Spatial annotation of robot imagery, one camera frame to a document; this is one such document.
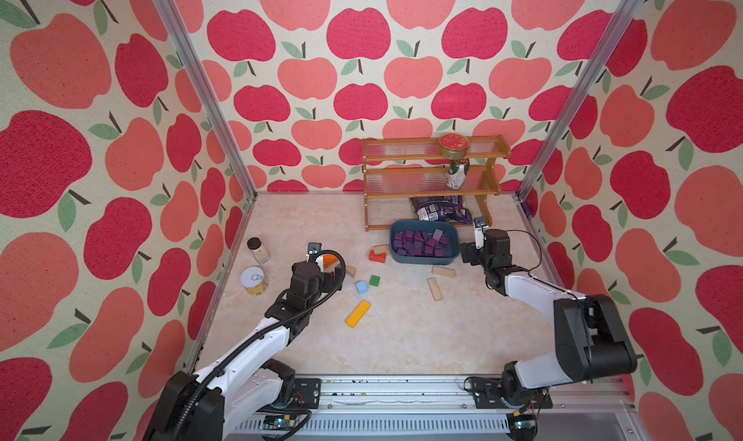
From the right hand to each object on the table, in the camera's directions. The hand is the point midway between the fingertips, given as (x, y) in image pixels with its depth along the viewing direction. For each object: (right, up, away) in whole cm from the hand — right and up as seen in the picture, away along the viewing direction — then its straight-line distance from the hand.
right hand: (485, 245), depth 93 cm
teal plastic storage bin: (-18, 0, +9) cm, 20 cm away
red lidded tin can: (-11, +32, -3) cm, 34 cm away
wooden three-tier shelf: (-28, +28, +23) cm, 46 cm away
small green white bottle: (-8, +25, +3) cm, 26 cm away
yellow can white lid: (-74, -11, -2) cm, 75 cm away
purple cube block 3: (-17, -2, +8) cm, 19 cm away
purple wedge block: (-20, +2, +12) cm, 23 cm away
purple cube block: (-11, +1, +11) cm, 16 cm away
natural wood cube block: (-33, -2, +9) cm, 35 cm away
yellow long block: (-41, -21, -4) cm, 46 cm away
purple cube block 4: (-13, -3, +8) cm, 16 cm away
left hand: (-50, -6, -8) cm, 51 cm away
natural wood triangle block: (-44, -9, +3) cm, 45 cm away
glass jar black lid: (-76, 0, +1) cm, 76 cm away
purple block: (-28, 0, +9) cm, 29 cm away
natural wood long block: (-16, -15, +1) cm, 22 cm away
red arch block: (-35, -5, +8) cm, 36 cm away
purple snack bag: (-11, +13, +13) cm, 21 cm away
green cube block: (-36, -12, +3) cm, 38 cm away
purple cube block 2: (-24, +1, +11) cm, 27 cm away
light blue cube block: (-40, -14, 0) cm, 43 cm away
